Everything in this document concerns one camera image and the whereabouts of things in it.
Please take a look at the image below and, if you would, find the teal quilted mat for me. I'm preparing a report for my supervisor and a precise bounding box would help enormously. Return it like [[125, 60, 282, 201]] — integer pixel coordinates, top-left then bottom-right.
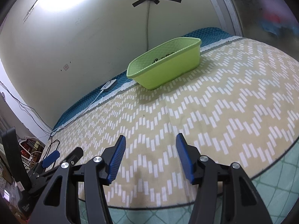
[[53, 27, 232, 130]]

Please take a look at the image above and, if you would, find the white charger device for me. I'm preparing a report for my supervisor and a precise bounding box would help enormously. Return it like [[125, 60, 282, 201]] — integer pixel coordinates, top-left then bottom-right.
[[100, 79, 117, 91]]

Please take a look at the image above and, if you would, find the green plastic tray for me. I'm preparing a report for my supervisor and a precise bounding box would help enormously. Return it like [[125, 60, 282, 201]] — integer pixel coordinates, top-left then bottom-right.
[[127, 37, 202, 90]]

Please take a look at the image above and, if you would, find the beige zigzag patterned blanket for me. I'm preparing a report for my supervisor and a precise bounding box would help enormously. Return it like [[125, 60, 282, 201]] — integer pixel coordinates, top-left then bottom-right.
[[53, 38, 298, 208]]

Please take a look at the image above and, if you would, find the white door frame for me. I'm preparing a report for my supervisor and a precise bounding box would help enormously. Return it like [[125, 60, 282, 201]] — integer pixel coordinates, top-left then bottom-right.
[[210, 0, 243, 36]]

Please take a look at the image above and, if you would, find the white charger cable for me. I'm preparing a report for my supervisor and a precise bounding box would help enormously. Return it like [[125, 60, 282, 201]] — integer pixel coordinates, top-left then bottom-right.
[[84, 88, 104, 111]]

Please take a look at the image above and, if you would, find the black floor cable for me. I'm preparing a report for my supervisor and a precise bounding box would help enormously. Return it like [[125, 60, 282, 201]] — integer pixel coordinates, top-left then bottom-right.
[[40, 139, 60, 164]]

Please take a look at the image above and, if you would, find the grey wall cable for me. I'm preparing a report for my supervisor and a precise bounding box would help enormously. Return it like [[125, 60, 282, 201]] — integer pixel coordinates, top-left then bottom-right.
[[145, 0, 151, 50]]

